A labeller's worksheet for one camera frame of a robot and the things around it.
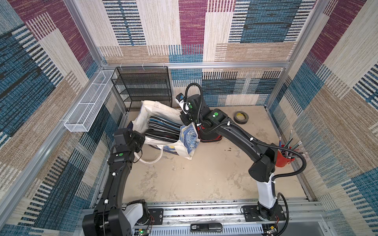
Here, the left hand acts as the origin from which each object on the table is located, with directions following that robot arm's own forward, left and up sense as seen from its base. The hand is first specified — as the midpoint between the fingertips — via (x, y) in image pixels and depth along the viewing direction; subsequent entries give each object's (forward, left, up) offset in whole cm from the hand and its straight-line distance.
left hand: (144, 131), depth 81 cm
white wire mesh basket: (-1, +27, +13) cm, 30 cm away
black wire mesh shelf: (+42, +15, +1) cm, 44 cm away
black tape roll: (+23, -62, -20) cm, 70 cm away
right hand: (+6, -22, +7) cm, 24 cm away
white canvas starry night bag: (-3, -24, -5) cm, 25 cm away
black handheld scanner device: (-42, -31, -17) cm, 55 cm away
